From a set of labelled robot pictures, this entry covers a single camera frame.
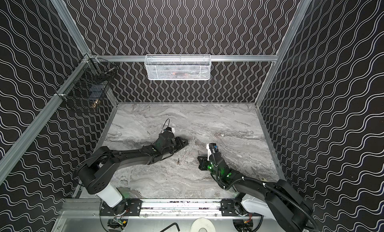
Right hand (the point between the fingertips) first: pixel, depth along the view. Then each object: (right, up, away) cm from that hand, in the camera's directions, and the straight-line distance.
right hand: (199, 158), depth 85 cm
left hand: (-3, +9, 0) cm, 9 cm away
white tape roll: (+1, -27, -14) cm, 30 cm away
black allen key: (-14, -28, -15) cm, 34 cm away
